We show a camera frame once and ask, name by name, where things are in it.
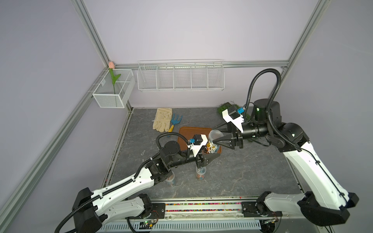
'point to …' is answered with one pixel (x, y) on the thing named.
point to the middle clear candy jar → (200, 173)
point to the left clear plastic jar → (170, 181)
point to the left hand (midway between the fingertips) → (216, 149)
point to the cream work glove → (163, 119)
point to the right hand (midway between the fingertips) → (213, 134)
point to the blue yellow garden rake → (174, 122)
